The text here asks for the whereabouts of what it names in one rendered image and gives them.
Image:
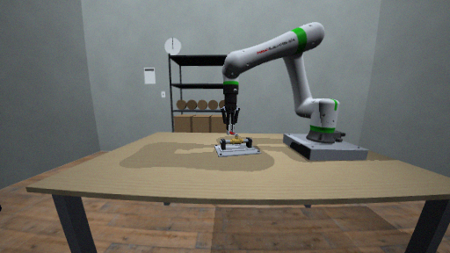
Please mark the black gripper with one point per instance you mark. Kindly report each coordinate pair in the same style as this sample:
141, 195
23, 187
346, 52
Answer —
230, 107

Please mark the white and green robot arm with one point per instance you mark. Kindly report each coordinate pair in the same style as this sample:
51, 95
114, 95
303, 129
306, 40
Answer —
322, 112

